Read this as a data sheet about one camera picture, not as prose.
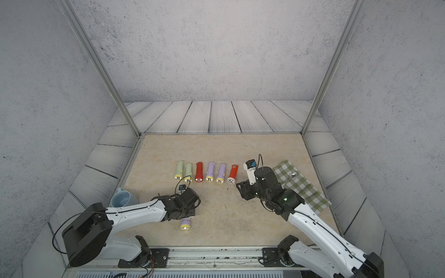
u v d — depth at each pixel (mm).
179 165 1014
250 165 650
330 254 422
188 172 981
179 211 626
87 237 418
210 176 959
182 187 805
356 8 702
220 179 953
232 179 956
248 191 656
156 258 728
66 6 696
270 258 726
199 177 961
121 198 877
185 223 801
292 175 961
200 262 726
